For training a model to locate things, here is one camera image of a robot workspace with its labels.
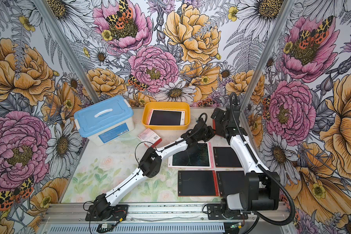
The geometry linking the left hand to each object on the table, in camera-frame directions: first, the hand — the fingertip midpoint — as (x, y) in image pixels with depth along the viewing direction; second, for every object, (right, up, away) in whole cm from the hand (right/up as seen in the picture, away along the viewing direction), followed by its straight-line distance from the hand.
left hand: (218, 133), depth 97 cm
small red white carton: (-45, -4, +2) cm, 46 cm away
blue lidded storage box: (-72, +7, -5) cm, 72 cm away
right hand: (-2, +12, -12) cm, 17 cm away
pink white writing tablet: (-12, -14, -3) cm, 19 cm away
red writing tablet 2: (+5, -15, -1) cm, 16 cm away
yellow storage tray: (-31, +21, +22) cm, 44 cm away
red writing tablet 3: (-2, +4, +3) cm, 5 cm away
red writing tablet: (+5, -28, -11) cm, 30 cm away
